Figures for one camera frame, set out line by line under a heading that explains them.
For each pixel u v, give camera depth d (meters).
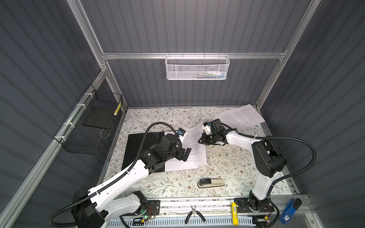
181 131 0.64
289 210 0.69
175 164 0.89
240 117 1.16
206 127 0.88
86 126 0.73
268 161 0.49
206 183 0.77
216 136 0.74
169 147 0.55
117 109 0.81
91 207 0.38
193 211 0.72
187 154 0.67
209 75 0.93
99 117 0.74
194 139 0.99
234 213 0.71
